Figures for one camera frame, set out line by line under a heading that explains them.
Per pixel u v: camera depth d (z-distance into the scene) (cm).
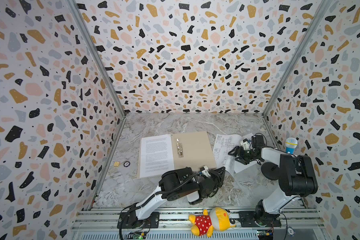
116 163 92
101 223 73
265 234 72
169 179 55
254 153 73
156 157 98
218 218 68
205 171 87
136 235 70
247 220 73
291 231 72
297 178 47
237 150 87
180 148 98
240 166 92
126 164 93
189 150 99
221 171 84
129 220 67
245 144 92
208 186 69
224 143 103
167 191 54
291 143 73
